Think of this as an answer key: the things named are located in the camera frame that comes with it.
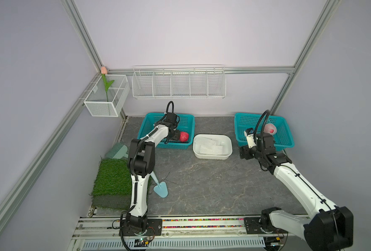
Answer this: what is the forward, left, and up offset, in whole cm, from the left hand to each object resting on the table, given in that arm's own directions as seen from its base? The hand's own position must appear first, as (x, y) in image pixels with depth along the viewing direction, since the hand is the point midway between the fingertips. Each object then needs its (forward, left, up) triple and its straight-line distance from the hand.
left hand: (173, 135), depth 103 cm
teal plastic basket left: (+11, -9, -2) cm, 15 cm away
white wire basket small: (+12, +35, +25) cm, 45 cm away
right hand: (-19, -41, +12) cm, 46 cm away
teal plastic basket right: (+2, -73, 0) cm, 73 cm away
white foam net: (-2, -64, +3) cm, 64 cm away
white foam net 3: (-15, -25, +1) cm, 29 cm away
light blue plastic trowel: (-33, +8, -5) cm, 34 cm away
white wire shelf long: (+24, -6, +25) cm, 35 cm away
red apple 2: (-2, -65, +3) cm, 65 cm away
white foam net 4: (-7, -30, -2) cm, 31 cm away
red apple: (-2, -7, 0) cm, 7 cm away
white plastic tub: (-11, -35, -4) cm, 37 cm away
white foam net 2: (-9, -22, +3) cm, 24 cm away
